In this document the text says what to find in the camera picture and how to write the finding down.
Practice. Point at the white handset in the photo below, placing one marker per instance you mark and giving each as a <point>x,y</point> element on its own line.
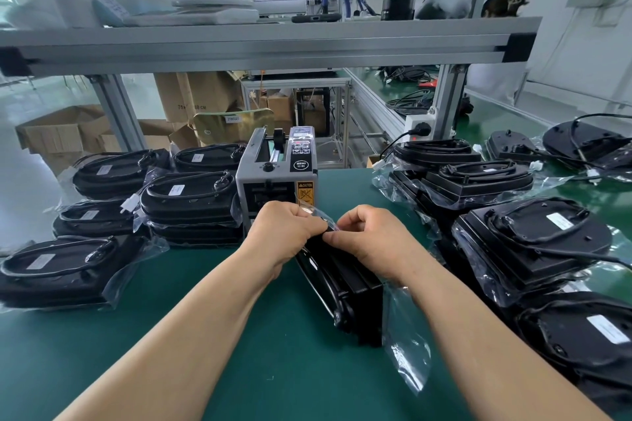
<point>112,11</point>

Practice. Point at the person's right hand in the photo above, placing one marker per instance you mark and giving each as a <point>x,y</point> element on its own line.
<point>380,243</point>

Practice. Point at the person's right forearm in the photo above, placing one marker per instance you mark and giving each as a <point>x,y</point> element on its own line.
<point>504,352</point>

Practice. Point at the grey barcode scanner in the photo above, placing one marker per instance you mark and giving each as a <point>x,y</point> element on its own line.
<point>442,1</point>

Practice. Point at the white flat scale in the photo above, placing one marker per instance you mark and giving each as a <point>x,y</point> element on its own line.
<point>197,13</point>

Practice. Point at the small brown cardboard box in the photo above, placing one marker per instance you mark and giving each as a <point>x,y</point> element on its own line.
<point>374,160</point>

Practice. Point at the unbagged black lamps with cables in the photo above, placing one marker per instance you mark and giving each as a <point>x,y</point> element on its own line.
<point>578,144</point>

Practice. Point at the white power socket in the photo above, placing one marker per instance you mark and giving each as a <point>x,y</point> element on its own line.
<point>420,130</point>

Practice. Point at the black phone on shelf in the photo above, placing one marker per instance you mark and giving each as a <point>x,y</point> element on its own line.
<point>316,17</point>

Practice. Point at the black cup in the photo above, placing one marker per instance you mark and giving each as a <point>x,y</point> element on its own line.
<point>397,9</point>

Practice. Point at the person's left forearm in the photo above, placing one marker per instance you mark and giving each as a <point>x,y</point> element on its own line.
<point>168,352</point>

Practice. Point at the grey tape dispenser machine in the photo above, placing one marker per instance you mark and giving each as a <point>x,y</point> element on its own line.
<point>267,179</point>

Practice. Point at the group of bagged black lamps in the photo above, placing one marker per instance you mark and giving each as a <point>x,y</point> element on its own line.
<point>523,238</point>

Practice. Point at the person's left hand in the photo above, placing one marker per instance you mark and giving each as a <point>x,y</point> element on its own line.
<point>281,238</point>

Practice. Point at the grey metal shelf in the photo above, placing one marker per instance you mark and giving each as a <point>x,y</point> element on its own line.
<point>276,46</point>

